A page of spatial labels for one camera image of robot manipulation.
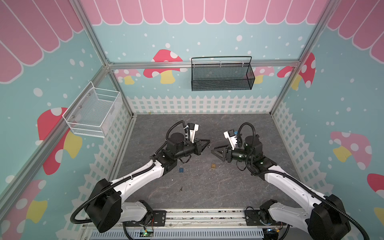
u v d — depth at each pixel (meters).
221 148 0.69
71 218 0.39
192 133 0.67
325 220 0.39
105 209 0.41
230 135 0.68
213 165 0.92
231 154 0.67
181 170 0.91
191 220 0.76
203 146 0.71
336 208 0.41
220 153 0.71
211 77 0.99
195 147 0.66
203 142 0.71
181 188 0.85
